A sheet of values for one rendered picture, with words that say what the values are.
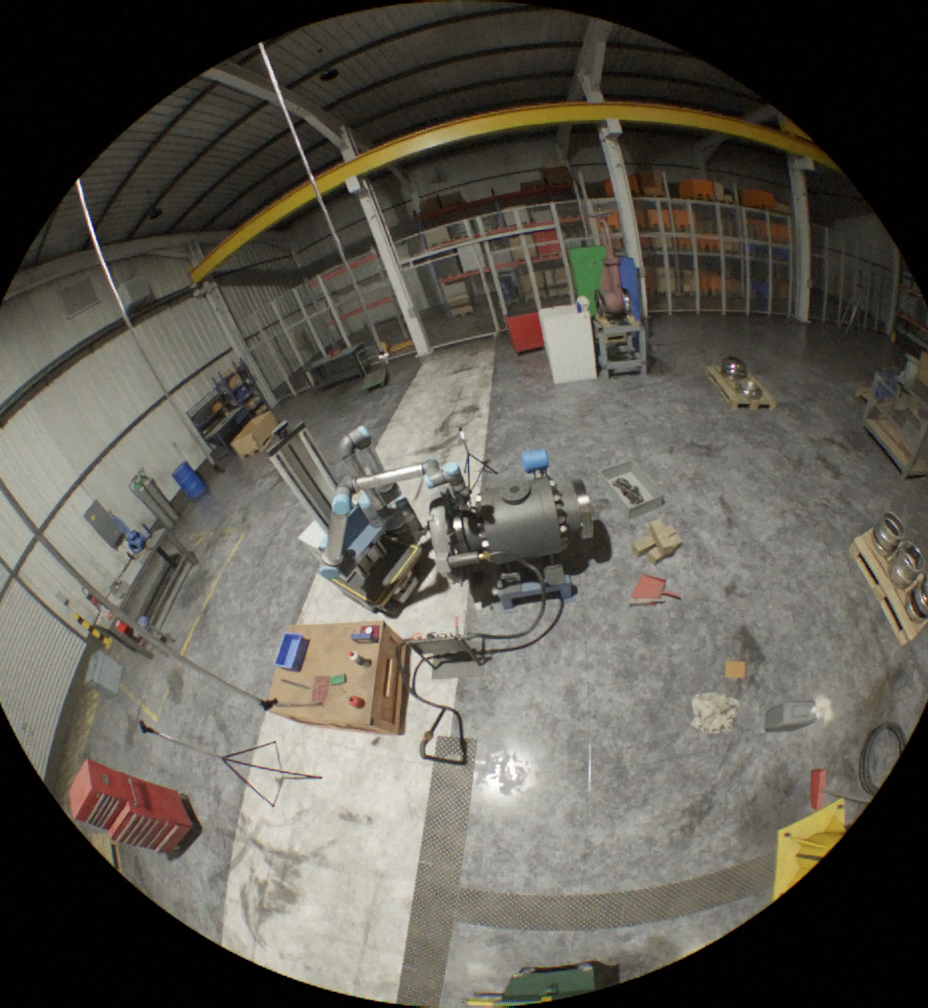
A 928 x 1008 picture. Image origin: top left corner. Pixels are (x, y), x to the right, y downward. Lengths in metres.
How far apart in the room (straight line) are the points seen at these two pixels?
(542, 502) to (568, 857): 2.42
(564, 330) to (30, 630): 11.62
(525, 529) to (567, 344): 3.87
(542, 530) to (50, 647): 9.34
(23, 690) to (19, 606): 1.73
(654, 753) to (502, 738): 1.05
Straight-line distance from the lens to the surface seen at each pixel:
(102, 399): 9.97
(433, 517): 2.31
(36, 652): 9.24
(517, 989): 2.63
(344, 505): 2.03
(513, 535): 2.30
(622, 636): 2.70
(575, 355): 5.70
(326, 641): 2.80
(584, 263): 8.70
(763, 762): 2.84
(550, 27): 9.60
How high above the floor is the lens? 2.47
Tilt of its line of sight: 41 degrees down
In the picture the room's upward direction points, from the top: 21 degrees counter-clockwise
